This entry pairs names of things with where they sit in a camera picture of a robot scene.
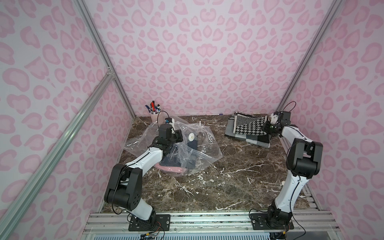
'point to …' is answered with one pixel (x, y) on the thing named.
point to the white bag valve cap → (191, 137)
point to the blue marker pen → (148, 108)
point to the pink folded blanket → (173, 169)
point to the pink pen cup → (154, 117)
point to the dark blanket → (187, 154)
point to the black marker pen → (158, 107)
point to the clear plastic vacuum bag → (145, 140)
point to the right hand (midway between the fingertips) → (262, 124)
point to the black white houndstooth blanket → (247, 124)
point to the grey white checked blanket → (263, 140)
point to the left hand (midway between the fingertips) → (182, 129)
